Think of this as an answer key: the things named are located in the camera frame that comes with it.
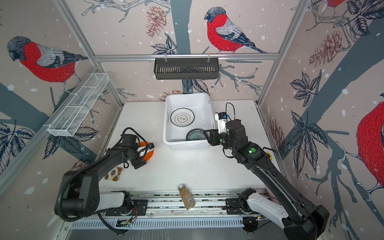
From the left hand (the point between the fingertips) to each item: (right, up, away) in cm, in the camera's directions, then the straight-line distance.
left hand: (137, 154), depth 90 cm
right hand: (+40, +15, -19) cm, 47 cm away
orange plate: (+7, -1, 0) cm, 7 cm away
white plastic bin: (+22, +9, +10) cm, 26 cm away
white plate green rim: (+25, +23, +20) cm, 40 cm away
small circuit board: (+1, -29, -19) cm, 35 cm away
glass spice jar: (+32, -18, -18) cm, 41 cm away
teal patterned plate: (+36, +11, +10) cm, 39 cm away
